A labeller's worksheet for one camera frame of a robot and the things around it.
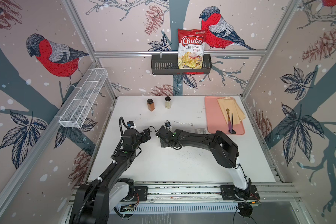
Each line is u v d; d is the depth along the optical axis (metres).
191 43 0.83
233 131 0.98
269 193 0.75
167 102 1.07
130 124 0.76
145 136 0.78
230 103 1.14
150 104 1.07
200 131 0.95
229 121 1.04
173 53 0.90
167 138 0.71
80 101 0.76
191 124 1.04
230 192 0.73
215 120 1.04
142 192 0.75
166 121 1.06
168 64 1.07
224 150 0.51
